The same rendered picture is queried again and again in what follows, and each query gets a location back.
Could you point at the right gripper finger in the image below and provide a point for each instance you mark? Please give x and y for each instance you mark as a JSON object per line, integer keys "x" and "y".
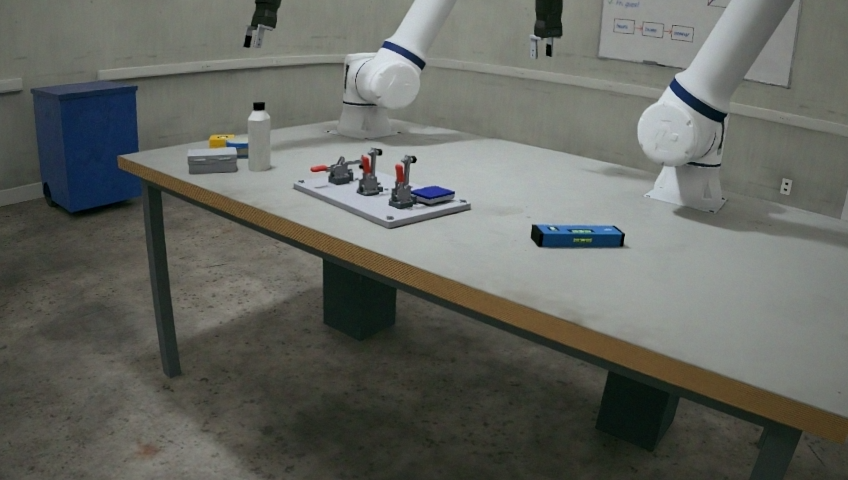
{"x": 248, "y": 35}
{"x": 260, "y": 34}

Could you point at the blue spirit level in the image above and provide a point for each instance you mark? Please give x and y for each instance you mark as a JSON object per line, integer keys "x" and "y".
{"x": 577, "y": 236}

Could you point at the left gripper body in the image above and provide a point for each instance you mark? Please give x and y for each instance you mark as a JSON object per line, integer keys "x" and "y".
{"x": 548, "y": 18}

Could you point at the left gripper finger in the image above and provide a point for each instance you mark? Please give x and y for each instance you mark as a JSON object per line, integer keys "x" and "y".
{"x": 534, "y": 48}
{"x": 549, "y": 46}

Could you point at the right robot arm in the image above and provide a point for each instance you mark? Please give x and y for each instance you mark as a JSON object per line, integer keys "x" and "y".
{"x": 389, "y": 78}

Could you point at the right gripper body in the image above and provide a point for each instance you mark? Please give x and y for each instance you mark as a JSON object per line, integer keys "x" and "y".
{"x": 266, "y": 13}

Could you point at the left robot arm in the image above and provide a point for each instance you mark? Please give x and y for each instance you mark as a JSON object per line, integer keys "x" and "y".
{"x": 697, "y": 101}

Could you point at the white bottle with black cap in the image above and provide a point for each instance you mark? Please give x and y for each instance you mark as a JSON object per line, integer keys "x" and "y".
{"x": 259, "y": 138}

